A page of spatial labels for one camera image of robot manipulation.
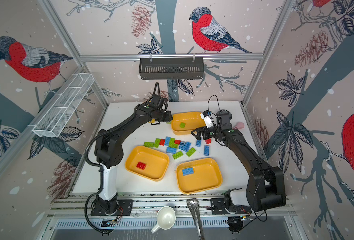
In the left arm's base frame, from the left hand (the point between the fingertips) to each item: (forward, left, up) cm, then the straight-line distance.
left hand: (171, 117), depth 92 cm
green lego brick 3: (-17, -12, -15) cm, 25 cm away
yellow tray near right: (-31, -16, -15) cm, 38 cm away
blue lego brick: (-29, -10, -14) cm, 34 cm away
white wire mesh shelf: (-4, +57, +15) cm, 59 cm away
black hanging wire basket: (+35, 0, +13) cm, 37 cm away
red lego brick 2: (-9, -24, -14) cm, 30 cm away
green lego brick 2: (-18, -4, -16) cm, 24 cm away
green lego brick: (+5, -7, -16) cm, 18 cm away
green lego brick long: (-10, +15, -16) cm, 24 cm away
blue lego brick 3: (-16, -22, -14) cm, 31 cm away
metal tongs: (-47, -12, -10) cm, 49 cm away
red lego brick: (-25, +18, -15) cm, 34 cm away
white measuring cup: (-51, +2, -14) cm, 53 cm away
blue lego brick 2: (-10, -18, -16) cm, 26 cm away
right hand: (-12, -16, +1) cm, 20 cm away
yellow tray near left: (-23, +15, -15) cm, 31 cm away
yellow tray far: (+9, -15, -15) cm, 23 cm away
